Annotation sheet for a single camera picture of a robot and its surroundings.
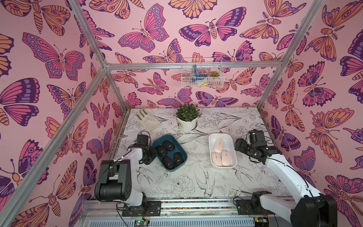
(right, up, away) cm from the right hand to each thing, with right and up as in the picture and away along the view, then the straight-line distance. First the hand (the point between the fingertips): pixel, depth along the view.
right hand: (242, 146), depth 85 cm
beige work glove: (-64, +15, +28) cm, 71 cm away
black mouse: (-46, -1, +10) cm, 47 cm away
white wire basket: (-23, +48, +10) cm, 54 cm away
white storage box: (-4, -1, +12) cm, 13 cm away
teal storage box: (-39, -3, +10) cm, 40 cm away
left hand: (-53, -6, +9) cm, 54 cm away
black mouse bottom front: (-45, -10, +3) cm, 46 cm away
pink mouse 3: (-9, -8, +5) cm, 13 cm away
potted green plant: (-33, +18, +7) cm, 39 cm away
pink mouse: (-11, -1, +12) cm, 16 cm away
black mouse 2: (-50, -4, +7) cm, 51 cm away
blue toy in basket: (-27, +45, +9) cm, 53 cm away
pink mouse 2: (-15, -9, +4) cm, 18 cm away
